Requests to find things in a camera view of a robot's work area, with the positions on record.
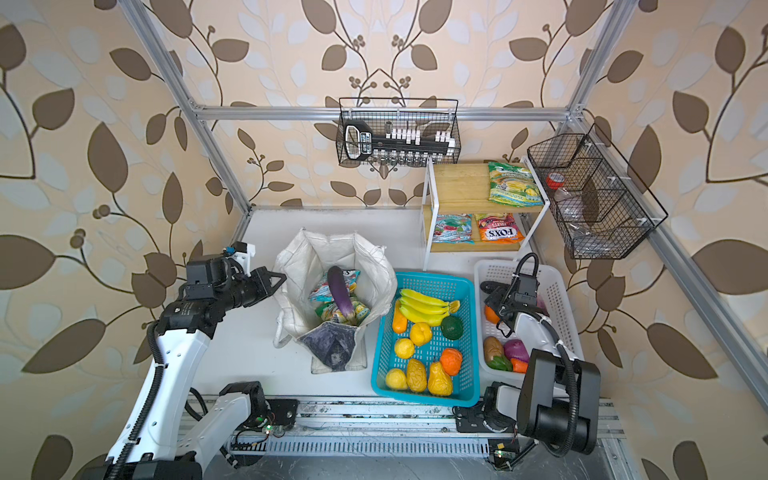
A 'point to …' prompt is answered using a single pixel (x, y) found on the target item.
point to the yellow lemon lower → (404, 348)
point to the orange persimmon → (451, 360)
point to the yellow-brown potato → (416, 376)
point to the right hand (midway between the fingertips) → (500, 306)
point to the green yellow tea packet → (330, 312)
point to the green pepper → (500, 362)
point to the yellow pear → (439, 382)
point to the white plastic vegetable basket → (557, 308)
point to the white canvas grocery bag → (332, 346)
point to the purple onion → (515, 348)
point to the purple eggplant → (337, 286)
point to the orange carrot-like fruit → (400, 319)
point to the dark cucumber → (490, 286)
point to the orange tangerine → (491, 315)
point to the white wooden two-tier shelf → (464, 188)
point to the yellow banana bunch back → (419, 307)
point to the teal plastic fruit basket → (465, 389)
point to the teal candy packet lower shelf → (453, 228)
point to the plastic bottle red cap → (555, 182)
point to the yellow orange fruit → (420, 333)
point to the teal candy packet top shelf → (323, 292)
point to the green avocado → (451, 327)
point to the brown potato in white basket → (492, 347)
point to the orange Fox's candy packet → (500, 229)
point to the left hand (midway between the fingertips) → (285, 274)
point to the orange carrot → (519, 365)
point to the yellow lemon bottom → (396, 378)
